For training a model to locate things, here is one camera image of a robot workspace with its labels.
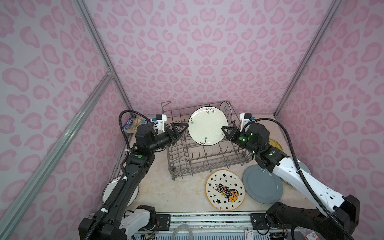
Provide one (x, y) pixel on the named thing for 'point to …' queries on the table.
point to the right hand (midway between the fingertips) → (222, 127)
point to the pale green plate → (303, 167)
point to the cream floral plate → (205, 125)
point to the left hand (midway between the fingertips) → (186, 127)
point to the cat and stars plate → (225, 190)
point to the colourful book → (133, 123)
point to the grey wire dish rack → (195, 160)
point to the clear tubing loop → (180, 226)
